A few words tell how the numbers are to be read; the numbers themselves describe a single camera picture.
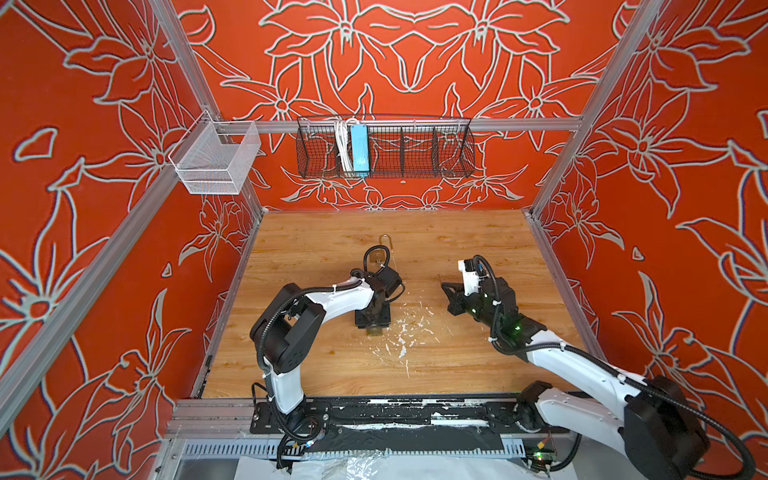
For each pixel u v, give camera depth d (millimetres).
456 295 710
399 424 727
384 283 744
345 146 901
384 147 978
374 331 873
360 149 898
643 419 397
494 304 597
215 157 931
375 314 759
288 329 476
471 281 711
